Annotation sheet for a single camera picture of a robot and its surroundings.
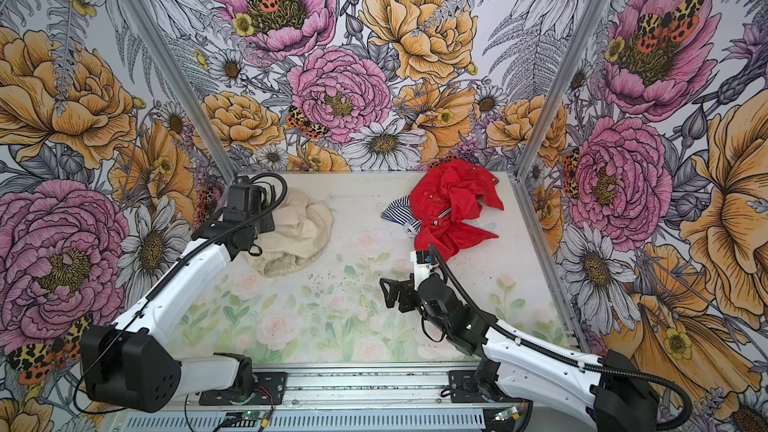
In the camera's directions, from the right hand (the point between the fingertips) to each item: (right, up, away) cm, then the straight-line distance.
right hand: (395, 289), depth 78 cm
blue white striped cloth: (+2, +19, +30) cm, 35 cm away
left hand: (-38, +17, +4) cm, 42 cm away
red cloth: (+16, +25, +17) cm, 34 cm away
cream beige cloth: (-28, +14, +14) cm, 34 cm away
